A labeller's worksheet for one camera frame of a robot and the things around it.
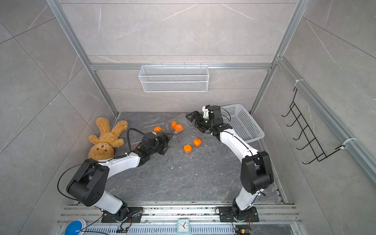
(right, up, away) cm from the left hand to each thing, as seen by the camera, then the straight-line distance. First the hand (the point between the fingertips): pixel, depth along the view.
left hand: (174, 137), depth 88 cm
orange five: (-14, +5, +16) cm, 22 cm away
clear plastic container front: (+10, -5, +13) cm, 18 cm away
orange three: (+1, +5, +16) cm, 17 cm away
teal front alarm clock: (+6, -41, -19) cm, 46 cm away
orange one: (+15, -4, +10) cm, 18 cm away
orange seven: (-16, -4, -17) cm, 23 cm away
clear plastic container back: (+3, +11, +16) cm, 20 cm away
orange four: (-3, +9, +19) cm, 21 cm away
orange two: (+8, -8, +7) cm, 13 cm away
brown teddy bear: (-44, -7, 0) cm, 45 cm away
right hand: (+10, +10, -4) cm, 15 cm away
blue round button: (-46, -42, -20) cm, 65 cm away
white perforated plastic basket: (+50, +10, +24) cm, 56 cm away
